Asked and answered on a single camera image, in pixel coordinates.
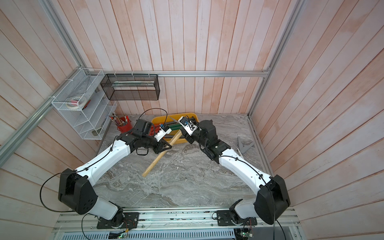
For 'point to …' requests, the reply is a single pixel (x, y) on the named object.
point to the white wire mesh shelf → (92, 121)
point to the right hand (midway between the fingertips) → (184, 124)
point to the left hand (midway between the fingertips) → (168, 147)
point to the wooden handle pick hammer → (145, 173)
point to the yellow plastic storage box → (172, 120)
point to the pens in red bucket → (122, 121)
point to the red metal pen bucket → (125, 128)
